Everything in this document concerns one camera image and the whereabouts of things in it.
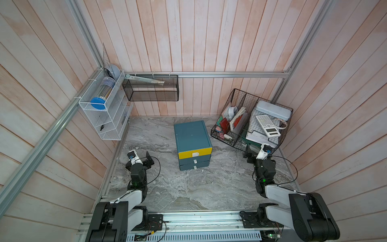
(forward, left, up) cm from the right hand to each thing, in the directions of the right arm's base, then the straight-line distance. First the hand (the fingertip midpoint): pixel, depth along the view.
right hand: (254, 145), depth 86 cm
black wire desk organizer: (+16, 0, +3) cm, 16 cm away
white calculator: (+9, -8, +7) cm, 14 cm away
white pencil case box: (+22, -15, +8) cm, 28 cm away
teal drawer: (-10, +38, -2) cm, 40 cm away
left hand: (-6, +67, -4) cm, 67 cm away
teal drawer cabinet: (-5, +35, +8) cm, 37 cm away
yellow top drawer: (-10, +35, +7) cm, 37 cm away
